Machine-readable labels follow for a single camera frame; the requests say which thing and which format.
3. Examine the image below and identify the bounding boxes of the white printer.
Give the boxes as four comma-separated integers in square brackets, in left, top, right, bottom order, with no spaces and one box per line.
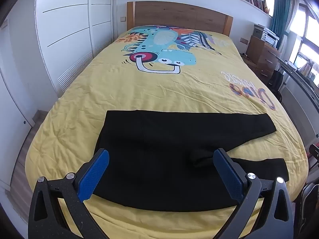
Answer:
[260,28,280,46]

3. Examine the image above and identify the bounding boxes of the teal curtain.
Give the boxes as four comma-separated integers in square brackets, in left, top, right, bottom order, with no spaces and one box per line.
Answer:
[270,0,292,53]

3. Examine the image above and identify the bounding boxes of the white vent grille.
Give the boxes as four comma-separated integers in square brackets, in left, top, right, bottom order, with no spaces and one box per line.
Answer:
[58,38,112,94]

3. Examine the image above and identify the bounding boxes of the window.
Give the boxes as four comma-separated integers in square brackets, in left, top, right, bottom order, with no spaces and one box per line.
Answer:
[287,2,319,87]

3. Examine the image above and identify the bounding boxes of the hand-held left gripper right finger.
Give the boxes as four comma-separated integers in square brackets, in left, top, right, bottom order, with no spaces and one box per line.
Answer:
[213,148,295,239]

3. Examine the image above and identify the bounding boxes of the white wardrobe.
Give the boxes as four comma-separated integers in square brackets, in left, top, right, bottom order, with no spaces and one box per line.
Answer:
[0,0,115,192]

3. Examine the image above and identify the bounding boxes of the black pants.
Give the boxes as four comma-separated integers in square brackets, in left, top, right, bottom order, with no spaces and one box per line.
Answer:
[93,110,289,208]

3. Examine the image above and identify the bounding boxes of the black chair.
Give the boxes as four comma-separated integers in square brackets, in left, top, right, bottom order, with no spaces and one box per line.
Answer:
[299,144,319,239]

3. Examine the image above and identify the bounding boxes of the wooden dresser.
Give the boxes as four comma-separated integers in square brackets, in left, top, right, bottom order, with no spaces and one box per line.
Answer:
[247,35,281,80]

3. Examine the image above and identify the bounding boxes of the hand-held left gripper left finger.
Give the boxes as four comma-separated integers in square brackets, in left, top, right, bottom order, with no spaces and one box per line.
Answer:
[28,148,110,239]

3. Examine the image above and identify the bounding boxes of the black bag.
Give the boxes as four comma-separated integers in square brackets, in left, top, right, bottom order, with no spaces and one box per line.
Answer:
[268,70,285,90]

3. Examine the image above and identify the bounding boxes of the glass desk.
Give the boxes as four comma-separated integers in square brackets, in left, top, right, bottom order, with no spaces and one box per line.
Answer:
[277,56,319,112]

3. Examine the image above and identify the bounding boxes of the wooden headboard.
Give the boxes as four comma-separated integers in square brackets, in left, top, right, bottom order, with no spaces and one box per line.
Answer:
[127,1,233,36]

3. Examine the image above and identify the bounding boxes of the yellow printed blanket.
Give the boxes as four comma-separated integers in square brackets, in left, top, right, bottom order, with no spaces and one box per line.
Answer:
[25,25,309,239]

